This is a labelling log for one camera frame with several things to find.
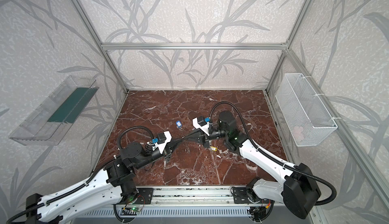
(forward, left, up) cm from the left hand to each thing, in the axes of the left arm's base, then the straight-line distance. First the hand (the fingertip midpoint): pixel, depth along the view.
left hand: (184, 135), depth 63 cm
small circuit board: (-24, +23, -28) cm, 44 cm away
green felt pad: (+11, +48, +6) cm, 50 cm away
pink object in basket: (+7, -54, -7) cm, 55 cm away
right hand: (+2, -1, -1) cm, 2 cm away
